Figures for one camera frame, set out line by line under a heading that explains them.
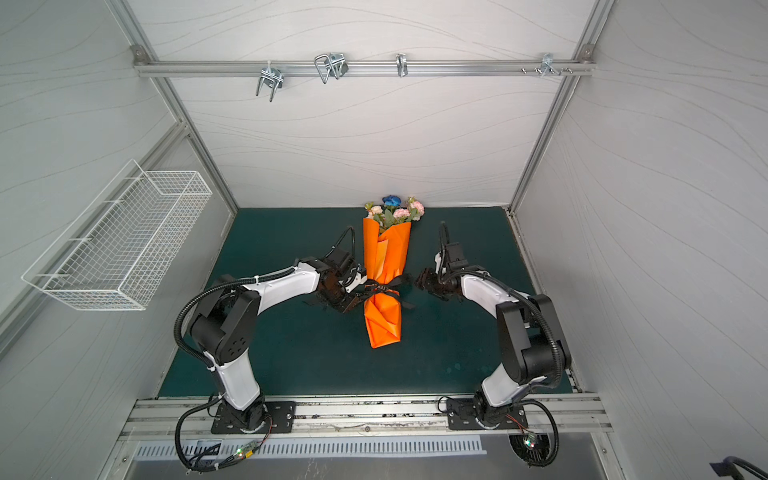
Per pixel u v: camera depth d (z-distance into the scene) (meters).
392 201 1.13
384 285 0.93
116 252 0.68
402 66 0.78
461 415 0.73
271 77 0.79
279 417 0.73
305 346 0.86
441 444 0.70
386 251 0.98
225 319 0.49
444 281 0.69
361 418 0.75
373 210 1.14
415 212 1.14
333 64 0.77
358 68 0.79
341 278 0.81
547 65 0.76
